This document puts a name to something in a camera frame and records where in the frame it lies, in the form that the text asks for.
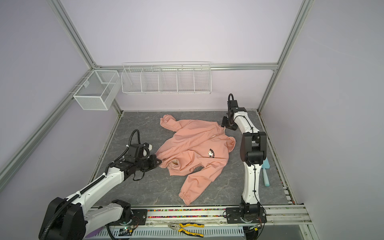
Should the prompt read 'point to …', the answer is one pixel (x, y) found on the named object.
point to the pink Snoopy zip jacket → (197, 144)
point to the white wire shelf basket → (166, 78)
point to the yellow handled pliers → (178, 226)
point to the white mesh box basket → (98, 90)
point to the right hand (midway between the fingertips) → (227, 126)
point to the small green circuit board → (125, 231)
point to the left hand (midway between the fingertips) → (161, 163)
